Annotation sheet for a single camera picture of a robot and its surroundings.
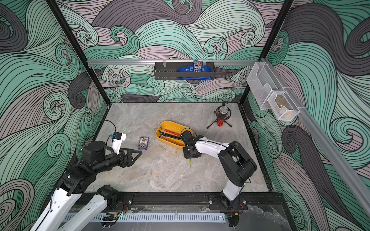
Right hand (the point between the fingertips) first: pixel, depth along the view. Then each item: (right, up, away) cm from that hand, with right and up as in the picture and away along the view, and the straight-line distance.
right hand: (191, 154), depth 91 cm
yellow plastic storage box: (-12, +17, +13) cm, 24 cm away
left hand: (-27, +9, -24) cm, 37 cm away
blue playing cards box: (-32, +7, +4) cm, 33 cm away
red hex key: (-14, +13, +10) cm, 22 cm away
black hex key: (-21, +13, +8) cm, 26 cm away
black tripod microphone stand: (+19, +27, -7) cm, 34 cm away
